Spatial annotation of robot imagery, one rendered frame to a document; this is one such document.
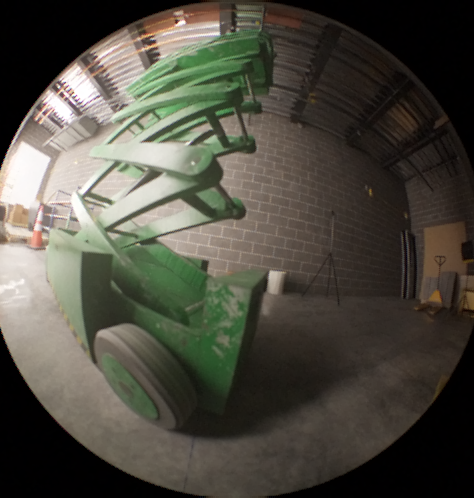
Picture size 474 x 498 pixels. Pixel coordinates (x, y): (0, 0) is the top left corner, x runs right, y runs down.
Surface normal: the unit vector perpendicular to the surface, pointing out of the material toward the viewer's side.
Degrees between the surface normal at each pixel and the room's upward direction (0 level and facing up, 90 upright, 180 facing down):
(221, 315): 90
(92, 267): 90
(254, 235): 90
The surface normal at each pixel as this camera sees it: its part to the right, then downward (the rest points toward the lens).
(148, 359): 0.56, -0.83
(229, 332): -0.25, -0.09
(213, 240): 0.03, -0.04
